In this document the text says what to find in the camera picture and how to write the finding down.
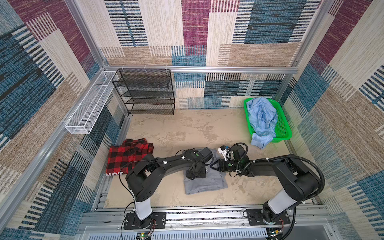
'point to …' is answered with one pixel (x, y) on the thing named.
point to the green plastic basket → (283, 132)
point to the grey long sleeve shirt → (215, 179)
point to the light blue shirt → (263, 114)
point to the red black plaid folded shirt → (121, 158)
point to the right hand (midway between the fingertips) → (212, 168)
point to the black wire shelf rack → (146, 91)
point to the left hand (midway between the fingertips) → (200, 177)
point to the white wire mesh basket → (82, 119)
